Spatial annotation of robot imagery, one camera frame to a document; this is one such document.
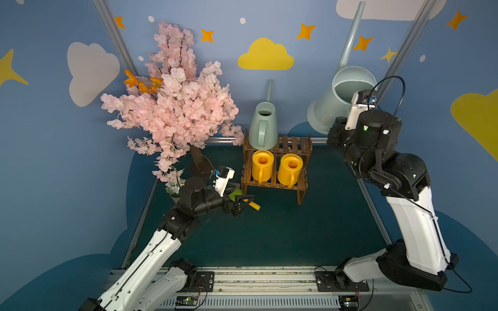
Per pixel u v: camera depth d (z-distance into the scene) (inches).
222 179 22.7
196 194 20.0
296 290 29.4
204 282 29.3
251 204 37.2
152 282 17.2
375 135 13.6
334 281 26.7
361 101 16.4
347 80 19.1
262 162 31.4
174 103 27.9
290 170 30.8
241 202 22.7
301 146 33.9
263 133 28.3
